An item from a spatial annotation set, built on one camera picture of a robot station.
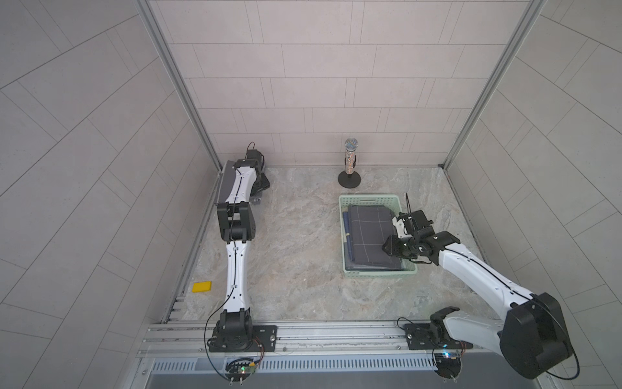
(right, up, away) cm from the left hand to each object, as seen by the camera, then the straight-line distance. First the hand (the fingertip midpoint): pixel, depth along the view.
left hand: (263, 184), depth 111 cm
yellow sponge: (-13, -35, -30) cm, 48 cm away
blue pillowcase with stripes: (+37, -12, -15) cm, 42 cm away
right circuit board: (+63, -52, -43) cm, 93 cm away
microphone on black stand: (+40, +3, 0) cm, 40 cm away
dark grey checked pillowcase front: (+47, -16, -20) cm, 53 cm away
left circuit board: (+6, -50, -47) cm, 69 cm away
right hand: (+49, -22, -27) cm, 61 cm away
